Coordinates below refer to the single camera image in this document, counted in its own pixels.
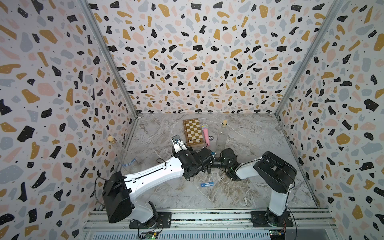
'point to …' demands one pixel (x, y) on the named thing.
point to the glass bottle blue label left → (129, 164)
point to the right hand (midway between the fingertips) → (194, 162)
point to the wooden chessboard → (193, 132)
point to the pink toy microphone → (205, 127)
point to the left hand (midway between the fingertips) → (181, 147)
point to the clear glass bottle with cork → (222, 137)
